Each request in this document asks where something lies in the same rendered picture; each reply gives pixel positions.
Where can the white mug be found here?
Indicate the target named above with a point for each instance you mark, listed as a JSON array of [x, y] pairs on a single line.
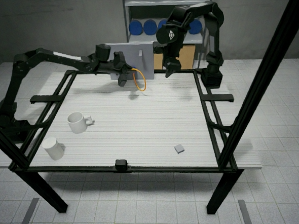
[[80, 126]]

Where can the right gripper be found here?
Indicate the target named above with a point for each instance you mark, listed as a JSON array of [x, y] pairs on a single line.
[[170, 62]]

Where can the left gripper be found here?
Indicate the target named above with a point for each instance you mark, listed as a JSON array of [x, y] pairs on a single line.
[[125, 70]]

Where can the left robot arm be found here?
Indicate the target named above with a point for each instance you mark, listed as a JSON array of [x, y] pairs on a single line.
[[23, 63]]

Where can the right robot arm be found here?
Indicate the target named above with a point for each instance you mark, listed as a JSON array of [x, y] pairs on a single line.
[[175, 31]]

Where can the white cylinder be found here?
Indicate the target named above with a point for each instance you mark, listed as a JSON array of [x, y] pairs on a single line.
[[53, 148]]

